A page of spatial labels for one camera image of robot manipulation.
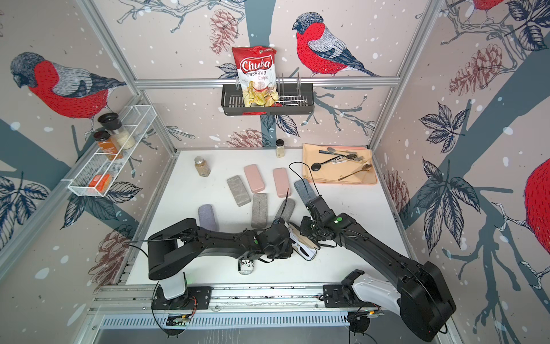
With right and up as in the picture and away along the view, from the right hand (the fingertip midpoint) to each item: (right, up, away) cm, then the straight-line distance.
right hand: (300, 228), depth 82 cm
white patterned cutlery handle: (+24, +27, +32) cm, 48 cm away
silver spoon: (+22, +34, +37) cm, 54 cm away
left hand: (-1, -9, 0) cm, 9 cm away
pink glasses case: (-22, +18, +25) cm, 38 cm away
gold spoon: (+38, +24, +28) cm, 53 cm away
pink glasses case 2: (-7, +16, +25) cm, 30 cm away
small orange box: (-64, +19, -18) cm, 69 cm away
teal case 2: (-17, +5, +10) cm, 21 cm away
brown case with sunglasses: (-40, +2, +8) cm, 41 cm away
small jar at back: (-8, +33, +31) cm, 46 cm away
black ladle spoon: (+12, +24, +31) cm, 41 cm away
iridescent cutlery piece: (+20, +32, +36) cm, 52 cm away
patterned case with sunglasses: (-21, -13, -5) cm, 25 cm away
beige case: (-5, +5, +10) cm, 12 cm away
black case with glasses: (0, -8, +1) cm, 8 cm away
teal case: (-28, +12, +18) cm, 36 cm away
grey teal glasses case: (+4, +12, +19) cm, 23 cm away
